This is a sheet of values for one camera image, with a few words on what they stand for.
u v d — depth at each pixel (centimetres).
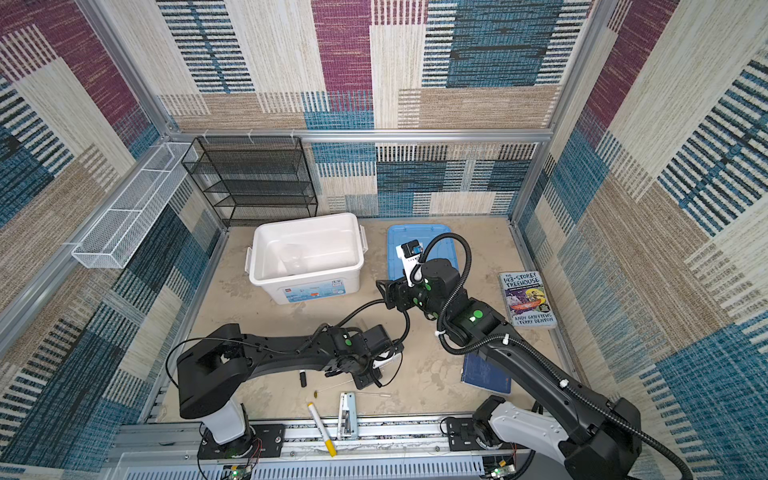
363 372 72
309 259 107
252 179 108
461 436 73
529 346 46
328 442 73
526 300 95
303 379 83
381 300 69
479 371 83
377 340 67
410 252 61
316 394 81
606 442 38
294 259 102
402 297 63
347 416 75
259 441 73
